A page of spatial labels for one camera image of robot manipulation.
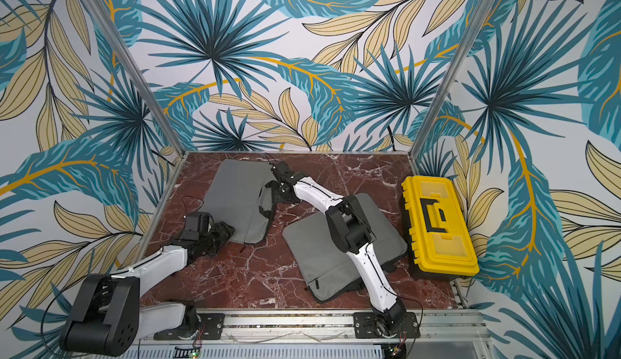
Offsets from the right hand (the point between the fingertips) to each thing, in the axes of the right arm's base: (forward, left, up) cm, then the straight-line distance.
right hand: (281, 197), depth 101 cm
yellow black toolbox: (-24, -51, +13) cm, 58 cm away
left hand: (-16, +18, 0) cm, 24 cm away
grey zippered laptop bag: (-1, +17, +1) cm, 17 cm away
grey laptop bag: (-30, -17, 0) cm, 34 cm away
